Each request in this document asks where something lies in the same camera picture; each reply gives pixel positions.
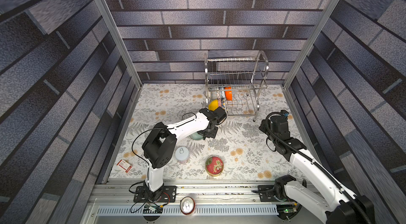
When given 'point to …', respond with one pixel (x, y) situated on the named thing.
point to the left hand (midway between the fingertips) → (209, 133)
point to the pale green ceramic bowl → (196, 136)
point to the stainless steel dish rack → (233, 84)
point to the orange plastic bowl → (228, 94)
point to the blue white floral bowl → (222, 94)
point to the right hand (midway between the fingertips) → (262, 120)
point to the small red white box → (124, 165)
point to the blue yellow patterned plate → (225, 104)
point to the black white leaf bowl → (223, 104)
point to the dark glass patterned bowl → (214, 94)
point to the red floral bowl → (214, 165)
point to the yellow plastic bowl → (213, 105)
